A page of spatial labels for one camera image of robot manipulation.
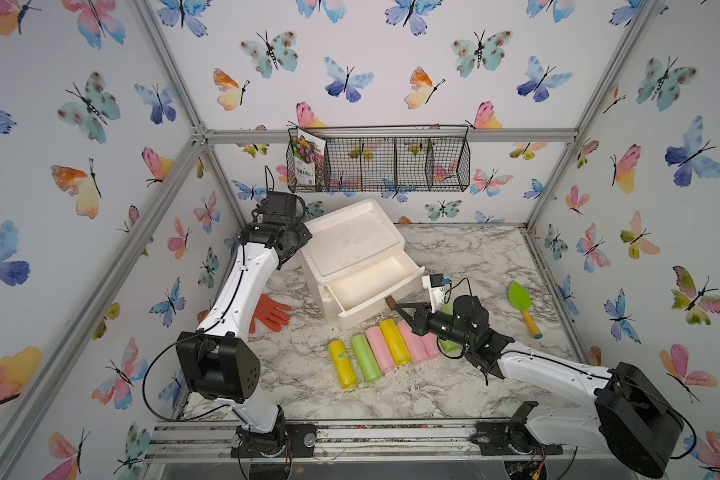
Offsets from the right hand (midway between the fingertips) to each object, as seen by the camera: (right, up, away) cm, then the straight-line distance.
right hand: (400, 306), depth 76 cm
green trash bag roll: (-9, -16, +9) cm, 20 cm away
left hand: (-25, +19, +7) cm, 32 cm away
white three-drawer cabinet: (-11, +11, +3) cm, 16 cm away
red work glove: (-42, -5, +24) cm, 49 cm away
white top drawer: (-6, +4, +5) cm, 9 cm away
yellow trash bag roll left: (-15, -18, +8) cm, 25 cm away
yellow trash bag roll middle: (0, -13, +11) cm, 17 cm away
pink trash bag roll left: (-4, -14, +11) cm, 18 cm away
